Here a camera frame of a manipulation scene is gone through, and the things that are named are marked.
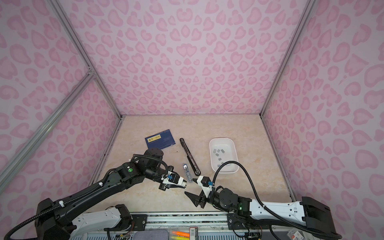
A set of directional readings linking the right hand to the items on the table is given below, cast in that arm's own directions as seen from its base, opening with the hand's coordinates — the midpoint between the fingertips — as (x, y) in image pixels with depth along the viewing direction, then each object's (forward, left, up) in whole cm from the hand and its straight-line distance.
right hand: (189, 187), depth 68 cm
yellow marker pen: (-18, +4, -15) cm, 24 cm away
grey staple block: (+30, -14, -17) cm, 37 cm away
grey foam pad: (-17, +17, -13) cm, 27 cm away
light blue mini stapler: (+17, +4, -15) cm, 23 cm away
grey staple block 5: (+23, -17, -17) cm, 33 cm away
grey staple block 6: (+20, -16, -18) cm, 31 cm away
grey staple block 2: (+30, -17, -18) cm, 39 cm away
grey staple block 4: (+27, -15, -17) cm, 35 cm away
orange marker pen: (-16, +4, -16) cm, 23 cm away
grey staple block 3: (+30, -19, -18) cm, 40 cm away
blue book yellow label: (+37, +24, -16) cm, 47 cm away
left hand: (+2, +2, +4) cm, 5 cm away
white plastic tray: (+33, -23, -16) cm, 43 cm away
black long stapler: (+16, -2, -15) cm, 22 cm away
